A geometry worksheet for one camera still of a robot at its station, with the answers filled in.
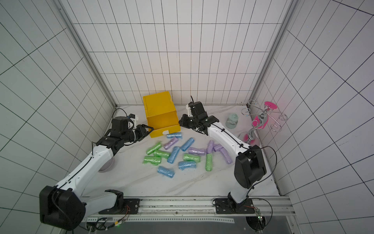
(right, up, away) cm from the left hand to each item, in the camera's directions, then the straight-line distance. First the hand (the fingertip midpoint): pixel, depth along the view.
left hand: (151, 132), depth 80 cm
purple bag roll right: (+46, -17, +9) cm, 50 cm away
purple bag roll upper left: (+9, -9, +15) cm, 20 cm away
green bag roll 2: (+4, -14, +10) cm, 18 cm away
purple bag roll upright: (+35, -11, +13) cm, 39 cm away
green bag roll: (-2, -12, +12) cm, 17 cm away
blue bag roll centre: (+12, -15, +9) cm, 21 cm away
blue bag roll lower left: (+8, -23, +2) cm, 24 cm away
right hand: (+16, +8, +4) cm, 18 cm away
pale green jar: (+51, +6, +18) cm, 55 cm away
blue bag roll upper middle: (+20, -10, +15) cm, 27 cm away
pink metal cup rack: (+61, +10, -2) cm, 62 cm away
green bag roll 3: (+1, -18, +6) cm, 19 cm away
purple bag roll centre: (+24, -13, +11) cm, 29 cm away
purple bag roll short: (+40, -11, +13) cm, 43 cm away
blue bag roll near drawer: (+14, -4, +18) cm, 23 cm away
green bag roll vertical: (+34, -19, +7) cm, 39 cm away
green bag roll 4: (+22, -16, +8) cm, 28 cm away
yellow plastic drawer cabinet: (+5, +10, +6) cm, 12 cm away
